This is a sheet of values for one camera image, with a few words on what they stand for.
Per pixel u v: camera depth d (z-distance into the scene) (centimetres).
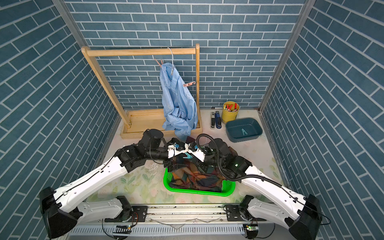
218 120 108
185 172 78
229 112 103
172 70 80
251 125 110
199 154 61
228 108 106
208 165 63
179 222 73
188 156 68
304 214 39
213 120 106
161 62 89
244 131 106
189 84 73
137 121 112
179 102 94
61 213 38
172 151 59
